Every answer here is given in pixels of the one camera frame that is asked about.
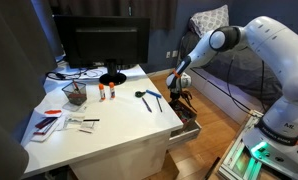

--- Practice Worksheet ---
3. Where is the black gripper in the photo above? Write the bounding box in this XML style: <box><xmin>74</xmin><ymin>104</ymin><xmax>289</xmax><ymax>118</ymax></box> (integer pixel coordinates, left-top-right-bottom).
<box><xmin>169</xmin><ymin>86</ymin><xmax>185</xmax><ymax>104</ymax></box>

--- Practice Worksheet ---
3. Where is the white desk drawer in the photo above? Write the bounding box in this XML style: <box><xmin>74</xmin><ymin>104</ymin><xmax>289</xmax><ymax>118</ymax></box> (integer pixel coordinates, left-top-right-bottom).
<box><xmin>167</xmin><ymin>99</ymin><xmax>203</xmax><ymax>150</ymax></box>

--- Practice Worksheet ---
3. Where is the colourful stationery pile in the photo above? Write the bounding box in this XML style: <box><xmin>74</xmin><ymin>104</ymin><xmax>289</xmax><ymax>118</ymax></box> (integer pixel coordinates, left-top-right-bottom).
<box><xmin>172</xmin><ymin>103</ymin><xmax>192</xmax><ymax>124</ymax></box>

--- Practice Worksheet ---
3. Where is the dark slim pen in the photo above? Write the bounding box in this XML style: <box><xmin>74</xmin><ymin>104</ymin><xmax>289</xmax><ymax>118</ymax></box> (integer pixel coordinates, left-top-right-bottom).
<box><xmin>154</xmin><ymin>96</ymin><xmax>164</xmax><ymax>114</ymax></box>

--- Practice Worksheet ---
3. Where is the blue marker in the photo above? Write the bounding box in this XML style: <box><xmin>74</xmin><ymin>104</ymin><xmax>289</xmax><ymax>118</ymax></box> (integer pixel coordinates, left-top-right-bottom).
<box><xmin>145</xmin><ymin>88</ymin><xmax>163</xmax><ymax>100</ymax></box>

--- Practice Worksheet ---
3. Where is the blue pen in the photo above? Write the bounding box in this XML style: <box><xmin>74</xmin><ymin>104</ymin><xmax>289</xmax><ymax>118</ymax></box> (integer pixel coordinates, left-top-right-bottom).
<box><xmin>141</xmin><ymin>96</ymin><xmax>153</xmax><ymax>114</ymax></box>

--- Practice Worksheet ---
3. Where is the green round tape dispenser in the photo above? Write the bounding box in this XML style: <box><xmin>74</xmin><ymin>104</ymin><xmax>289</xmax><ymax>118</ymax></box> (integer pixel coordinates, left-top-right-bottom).
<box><xmin>134</xmin><ymin>90</ymin><xmax>147</xmax><ymax>99</ymax></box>

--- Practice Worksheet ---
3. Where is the orange capped glue stick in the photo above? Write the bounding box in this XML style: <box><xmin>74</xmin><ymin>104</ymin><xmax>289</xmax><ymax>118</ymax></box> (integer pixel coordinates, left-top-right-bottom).
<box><xmin>108</xmin><ymin>81</ymin><xmax>117</xmax><ymax>100</ymax></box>
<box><xmin>98</xmin><ymin>83</ymin><xmax>107</xmax><ymax>102</ymax></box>

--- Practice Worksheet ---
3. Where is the white desk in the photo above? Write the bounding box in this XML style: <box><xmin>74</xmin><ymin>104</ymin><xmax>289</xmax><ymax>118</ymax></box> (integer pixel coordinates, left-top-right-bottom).
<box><xmin>20</xmin><ymin>64</ymin><xmax>203</xmax><ymax>180</ymax></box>

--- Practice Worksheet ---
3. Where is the grey patterned pillow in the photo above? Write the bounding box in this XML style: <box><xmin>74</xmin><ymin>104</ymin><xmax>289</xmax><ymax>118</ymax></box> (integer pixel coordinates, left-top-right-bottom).
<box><xmin>189</xmin><ymin>4</ymin><xmax>230</xmax><ymax>38</ymax></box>

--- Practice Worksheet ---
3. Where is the black computer monitor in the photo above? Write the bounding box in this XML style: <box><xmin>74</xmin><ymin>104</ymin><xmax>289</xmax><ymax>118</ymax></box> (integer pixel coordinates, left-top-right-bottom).
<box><xmin>53</xmin><ymin>14</ymin><xmax>151</xmax><ymax>86</ymax></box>

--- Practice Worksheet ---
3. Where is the small white card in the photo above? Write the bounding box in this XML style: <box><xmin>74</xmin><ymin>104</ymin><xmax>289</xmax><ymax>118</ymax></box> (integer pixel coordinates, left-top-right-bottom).
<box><xmin>78</xmin><ymin>121</ymin><xmax>97</xmax><ymax>135</ymax></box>

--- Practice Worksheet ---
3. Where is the black mesh pen holder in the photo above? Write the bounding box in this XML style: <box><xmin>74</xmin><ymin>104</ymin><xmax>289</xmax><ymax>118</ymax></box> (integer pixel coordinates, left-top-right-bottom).
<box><xmin>61</xmin><ymin>81</ymin><xmax>88</xmax><ymax>107</ymax></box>

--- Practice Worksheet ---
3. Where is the red pen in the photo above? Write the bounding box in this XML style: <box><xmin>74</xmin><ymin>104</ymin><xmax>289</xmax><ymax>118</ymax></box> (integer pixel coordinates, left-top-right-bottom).
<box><xmin>71</xmin><ymin>79</ymin><xmax>81</xmax><ymax>93</ymax></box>

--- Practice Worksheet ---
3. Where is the white paper slip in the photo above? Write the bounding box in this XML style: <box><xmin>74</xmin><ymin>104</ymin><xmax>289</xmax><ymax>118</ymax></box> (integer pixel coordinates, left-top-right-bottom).
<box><xmin>64</xmin><ymin>114</ymin><xmax>86</xmax><ymax>130</ymax></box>

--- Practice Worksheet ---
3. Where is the flat orange item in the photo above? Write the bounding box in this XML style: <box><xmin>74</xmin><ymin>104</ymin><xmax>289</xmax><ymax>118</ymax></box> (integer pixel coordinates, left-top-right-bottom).
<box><xmin>43</xmin><ymin>109</ymin><xmax>63</xmax><ymax>116</ymax></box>

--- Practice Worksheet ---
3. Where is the dark red booklet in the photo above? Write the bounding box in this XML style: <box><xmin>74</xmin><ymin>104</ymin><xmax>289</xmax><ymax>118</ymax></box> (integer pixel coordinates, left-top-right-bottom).
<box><xmin>34</xmin><ymin>116</ymin><xmax>59</xmax><ymax>131</ymax></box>

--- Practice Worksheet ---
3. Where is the white paper stack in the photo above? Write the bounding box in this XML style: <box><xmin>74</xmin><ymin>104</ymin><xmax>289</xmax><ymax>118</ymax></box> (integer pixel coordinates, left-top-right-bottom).
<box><xmin>29</xmin><ymin>111</ymin><xmax>69</xmax><ymax>143</ymax></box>

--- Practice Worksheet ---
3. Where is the grey curtain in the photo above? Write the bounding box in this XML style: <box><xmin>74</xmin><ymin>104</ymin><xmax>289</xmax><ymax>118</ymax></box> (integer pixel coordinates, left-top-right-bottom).
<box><xmin>0</xmin><ymin>0</ymin><xmax>59</xmax><ymax>180</ymax></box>

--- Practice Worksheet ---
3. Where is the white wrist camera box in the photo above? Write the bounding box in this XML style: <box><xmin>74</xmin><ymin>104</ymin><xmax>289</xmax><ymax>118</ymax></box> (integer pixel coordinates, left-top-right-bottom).
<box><xmin>170</xmin><ymin>72</ymin><xmax>193</xmax><ymax>91</ymax></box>

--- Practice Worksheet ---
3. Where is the white bed frame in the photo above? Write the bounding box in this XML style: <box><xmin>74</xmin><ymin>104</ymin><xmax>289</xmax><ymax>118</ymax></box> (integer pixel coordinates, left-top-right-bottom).
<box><xmin>175</xmin><ymin>57</ymin><xmax>269</xmax><ymax>125</ymax></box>

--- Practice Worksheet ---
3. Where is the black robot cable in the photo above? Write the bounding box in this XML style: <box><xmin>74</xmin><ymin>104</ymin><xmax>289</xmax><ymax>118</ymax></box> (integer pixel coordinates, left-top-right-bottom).
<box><xmin>225</xmin><ymin>54</ymin><xmax>267</xmax><ymax>117</ymax></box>

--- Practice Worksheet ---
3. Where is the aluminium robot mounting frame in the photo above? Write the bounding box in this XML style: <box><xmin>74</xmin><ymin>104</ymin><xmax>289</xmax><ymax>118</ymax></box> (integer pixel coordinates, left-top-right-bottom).
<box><xmin>216</xmin><ymin>109</ymin><xmax>298</xmax><ymax>180</ymax></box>

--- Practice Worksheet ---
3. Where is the black desk cable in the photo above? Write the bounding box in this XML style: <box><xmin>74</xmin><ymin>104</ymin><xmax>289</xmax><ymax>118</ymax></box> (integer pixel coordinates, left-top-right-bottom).
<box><xmin>45</xmin><ymin>67</ymin><xmax>104</xmax><ymax>82</ymax></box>

